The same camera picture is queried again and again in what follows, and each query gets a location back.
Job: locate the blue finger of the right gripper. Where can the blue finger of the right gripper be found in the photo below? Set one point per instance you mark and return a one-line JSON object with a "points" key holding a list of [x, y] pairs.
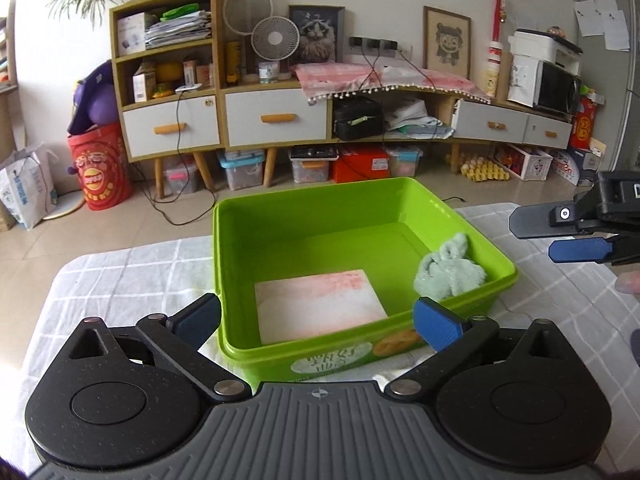
{"points": [[544, 220], [592, 249]]}

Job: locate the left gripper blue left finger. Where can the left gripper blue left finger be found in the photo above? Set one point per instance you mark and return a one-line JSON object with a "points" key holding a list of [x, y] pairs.
{"points": [[196, 323]]}

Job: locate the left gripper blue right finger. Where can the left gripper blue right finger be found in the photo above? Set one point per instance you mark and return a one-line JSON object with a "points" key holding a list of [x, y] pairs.
{"points": [[436, 325]]}

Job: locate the mint green fluffy cloth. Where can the mint green fluffy cloth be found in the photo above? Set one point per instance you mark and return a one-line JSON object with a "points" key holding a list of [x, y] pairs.
{"points": [[448, 272]]}

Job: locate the grey checked tablecloth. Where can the grey checked tablecloth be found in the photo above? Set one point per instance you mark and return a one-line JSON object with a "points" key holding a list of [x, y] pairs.
{"points": [[122, 286]]}

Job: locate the yellow egg tray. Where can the yellow egg tray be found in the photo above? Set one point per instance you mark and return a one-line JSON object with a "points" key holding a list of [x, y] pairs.
{"points": [[480, 169]]}

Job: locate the pink folded cloth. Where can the pink folded cloth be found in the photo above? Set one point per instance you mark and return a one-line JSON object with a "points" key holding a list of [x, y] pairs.
{"points": [[315, 305]]}

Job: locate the green plastic bin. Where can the green plastic bin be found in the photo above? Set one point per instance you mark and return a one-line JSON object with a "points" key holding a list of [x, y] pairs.
{"points": [[381, 227]]}

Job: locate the black white microwave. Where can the black white microwave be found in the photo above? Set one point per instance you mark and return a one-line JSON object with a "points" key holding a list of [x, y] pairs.
{"points": [[541, 85]]}

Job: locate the clear box pink label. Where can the clear box pink label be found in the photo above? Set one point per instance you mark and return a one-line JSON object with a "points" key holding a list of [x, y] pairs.
{"points": [[181, 175]]}

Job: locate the blue lid storage box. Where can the blue lid storage box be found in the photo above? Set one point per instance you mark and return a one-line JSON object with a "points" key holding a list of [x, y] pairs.
{"points": [[243, 169]]}

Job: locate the white appliance on microwave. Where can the white appliance on microwave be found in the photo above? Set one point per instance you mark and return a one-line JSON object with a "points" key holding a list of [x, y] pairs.
{"points": [[547, 47]]}

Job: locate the red cardboard box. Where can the red cardboard box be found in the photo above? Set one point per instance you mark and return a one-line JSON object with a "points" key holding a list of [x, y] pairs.
{"points": [[360, 162]]}

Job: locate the red printed bucket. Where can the red printed bucket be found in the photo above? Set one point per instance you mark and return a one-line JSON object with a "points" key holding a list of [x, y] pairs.
{"points": [[100, 162]]}

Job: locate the framed girl drawing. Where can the framed girl drawing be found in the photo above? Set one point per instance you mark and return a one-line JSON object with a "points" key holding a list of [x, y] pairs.
{"points": [[447, 42]]}

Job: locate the long wooden tv cabinet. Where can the long wooden tv cabinet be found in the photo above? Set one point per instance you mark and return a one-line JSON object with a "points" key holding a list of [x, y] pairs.
{"points": [[273, 116]]}

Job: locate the black printer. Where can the black printer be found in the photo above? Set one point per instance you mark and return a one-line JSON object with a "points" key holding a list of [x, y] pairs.
{"points": [[357, 117]]}

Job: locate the white paper shopping bag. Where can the white paper shopping bag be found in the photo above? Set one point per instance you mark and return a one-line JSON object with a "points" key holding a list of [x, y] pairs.
{"points": [[27, 188]]}

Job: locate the purple plush toy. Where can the purple plush toy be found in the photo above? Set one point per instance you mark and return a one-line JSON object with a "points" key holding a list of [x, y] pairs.
{"points": [[94, 101]]}

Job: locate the pink table runner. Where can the pink table runner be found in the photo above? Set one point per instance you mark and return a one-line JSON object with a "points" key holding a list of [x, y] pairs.
{"points": [[321, 81]]}

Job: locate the wooden shelf cabinet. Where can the wooden shelf cabinet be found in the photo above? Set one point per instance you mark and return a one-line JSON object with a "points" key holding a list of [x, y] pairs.
{"points": [[168, 98]]}

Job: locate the small white fan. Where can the small white fan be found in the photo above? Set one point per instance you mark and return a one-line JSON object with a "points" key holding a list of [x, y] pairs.
{"points": [[275, 38]]}

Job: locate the stack of papers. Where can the stack of papers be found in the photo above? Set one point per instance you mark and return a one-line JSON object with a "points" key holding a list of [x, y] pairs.
{"points": [[194, 26]]}

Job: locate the framed cat picture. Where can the framed cat picture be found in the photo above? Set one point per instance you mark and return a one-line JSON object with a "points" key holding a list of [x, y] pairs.
{"points": [[321, 33]]}

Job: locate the large white fan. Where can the large white fan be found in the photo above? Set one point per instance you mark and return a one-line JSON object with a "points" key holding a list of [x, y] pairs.
{"points": [[241, 16]]}

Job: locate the clear box orange handle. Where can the clear box orange handle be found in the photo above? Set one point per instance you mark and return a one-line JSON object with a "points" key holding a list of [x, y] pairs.
{"points": [[312, 163]]}

